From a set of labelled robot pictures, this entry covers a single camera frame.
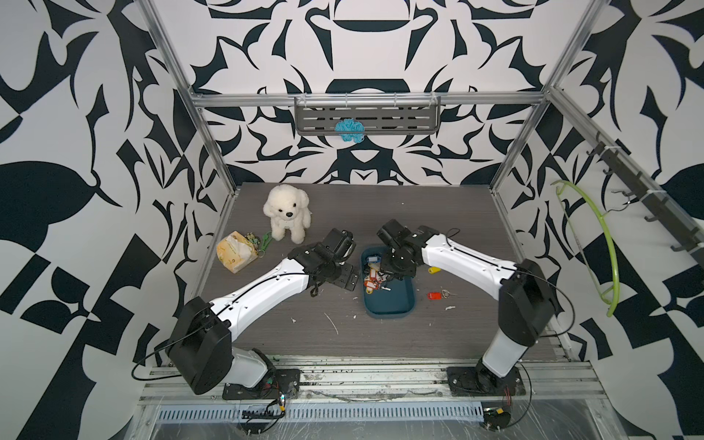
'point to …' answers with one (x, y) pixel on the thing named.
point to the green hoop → (577, 247)
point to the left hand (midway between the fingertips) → (342, 265)
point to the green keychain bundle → (268, 237)
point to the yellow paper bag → (236, 251)
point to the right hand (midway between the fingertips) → (385, 266)
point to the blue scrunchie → (349, 129)
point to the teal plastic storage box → (400, 302)
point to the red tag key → (439, 295)
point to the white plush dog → (288, 207)
